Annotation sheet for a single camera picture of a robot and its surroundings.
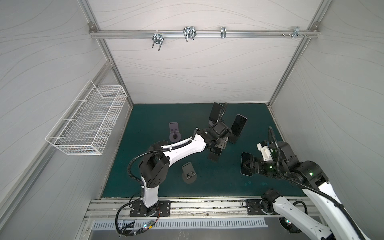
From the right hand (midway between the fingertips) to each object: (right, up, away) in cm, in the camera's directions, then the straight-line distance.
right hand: (252, 161), depth 68 cm
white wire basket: (-77, +15, -1) cm, 79 cm away
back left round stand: (-41, +8, +34) cm, 53 cm away
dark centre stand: (-15, -2, +21) cm, 26 cm away
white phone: (-16, +4, +7) cm, 18 cm away
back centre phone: (-11, +25, +43) cm, 51 cm away
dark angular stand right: (-1, +6, +32) cm, 33 cm away
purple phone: (+2, +16, +27) cm, 32 cm away
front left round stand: (-30, -11, +11) cm, 34 cm away
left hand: (-11, +9, +16) cm, 22 cm away
